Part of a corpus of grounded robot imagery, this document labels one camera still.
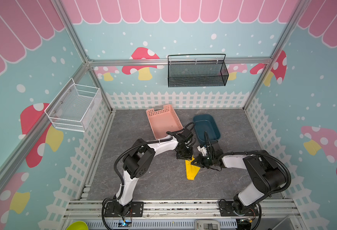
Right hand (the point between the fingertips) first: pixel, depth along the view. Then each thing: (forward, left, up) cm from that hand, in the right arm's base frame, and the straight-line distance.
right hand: (190, 163), depth 90 cm
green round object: (-32, +55, +5) cm, 64 cm away
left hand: (+1, 0, +1) cm, 1 cm away
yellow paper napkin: (-5, 0, -1) cm, 5 cm away
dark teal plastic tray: (+33, -14, 0) cm, 36 cm away
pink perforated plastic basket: (+36, +19, -1) cm, 40 cm away
